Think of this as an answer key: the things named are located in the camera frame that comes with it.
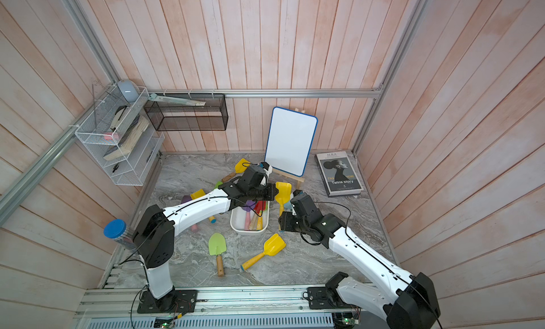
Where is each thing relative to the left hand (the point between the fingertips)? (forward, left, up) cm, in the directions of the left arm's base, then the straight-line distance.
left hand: (278, 194), depth 85 cm
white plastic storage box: (-5, +18, -15) cm, 24 cm away
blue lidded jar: (-18, +54, +4) cm, 57 cm away
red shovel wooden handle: (+1, +7, -13) cm, 15 cm away
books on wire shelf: (+22, +58, +17) cm, 64 cm away
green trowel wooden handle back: (+16, +30, -15) cm, 37 cm away
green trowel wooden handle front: (-16, +25, -15) cm, 33 cm away
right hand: (-10, -2, -2) cm, 10 cm away
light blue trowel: (-5, -4, -1) cm, 7 cm away
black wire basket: (+41, +54, +8) cm, 68 cm away
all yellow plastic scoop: (-16, +2, -15) cm, 22 cm away
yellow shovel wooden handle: (+27, +19, -15) cm, 36 cm away
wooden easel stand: (+13, -10, -8) cm, 18 cm away
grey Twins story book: (+20, -32, -12) cm, 40 cm away
